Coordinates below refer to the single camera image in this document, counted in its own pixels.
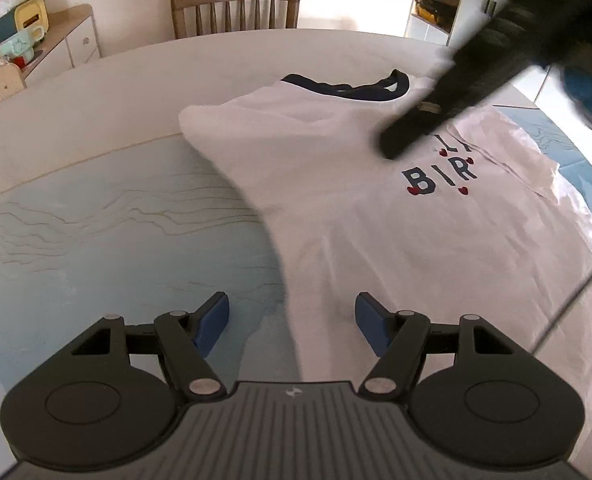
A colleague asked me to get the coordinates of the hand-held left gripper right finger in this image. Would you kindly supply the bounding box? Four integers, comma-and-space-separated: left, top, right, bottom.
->
355, 291, 518, 404

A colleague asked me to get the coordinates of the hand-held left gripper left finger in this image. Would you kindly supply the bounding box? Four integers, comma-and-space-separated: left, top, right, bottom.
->
68, 291, 231, 402

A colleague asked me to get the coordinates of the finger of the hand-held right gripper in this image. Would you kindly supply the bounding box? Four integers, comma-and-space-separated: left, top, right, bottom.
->
378, 85, 464, 162

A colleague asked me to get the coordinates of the white t-shirt navy collar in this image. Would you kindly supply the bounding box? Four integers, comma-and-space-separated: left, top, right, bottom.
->
178, 67, 592, 466

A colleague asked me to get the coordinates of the plain white cabinet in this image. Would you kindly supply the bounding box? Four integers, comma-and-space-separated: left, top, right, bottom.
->
446, 0, 520, 47

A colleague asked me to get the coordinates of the yellow black bag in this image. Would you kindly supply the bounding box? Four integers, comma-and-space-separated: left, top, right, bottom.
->
415, 0, 457, 27

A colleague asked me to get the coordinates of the white sideboard with drawers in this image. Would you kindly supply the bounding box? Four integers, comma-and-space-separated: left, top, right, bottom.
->
0, 4, 102, 111

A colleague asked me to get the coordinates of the yellow small appliance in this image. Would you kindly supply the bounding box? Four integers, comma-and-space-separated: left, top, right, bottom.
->
14, 0, 47, 31

